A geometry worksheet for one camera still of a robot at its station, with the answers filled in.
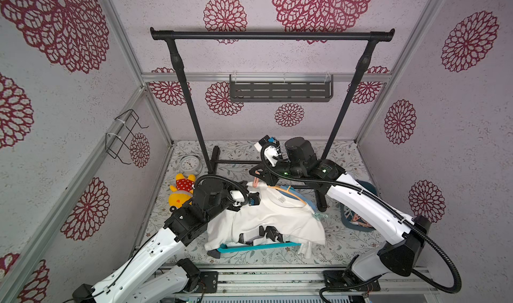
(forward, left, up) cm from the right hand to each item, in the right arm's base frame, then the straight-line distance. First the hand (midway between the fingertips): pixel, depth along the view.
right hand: (250, 170), depth 66 cm
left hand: (-1, +3, -5) cm, 6 cm away
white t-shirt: (-9, -9, -13) cm, 18 cm away
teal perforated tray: (-19, +10, -22) cm, 30 cm away
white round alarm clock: (+24, +34, -28) cm, 50 cm away
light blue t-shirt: (-7, -20, -10) cm, 23 cm away
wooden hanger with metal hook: (-4, -13, -6) cm, 15 cm away
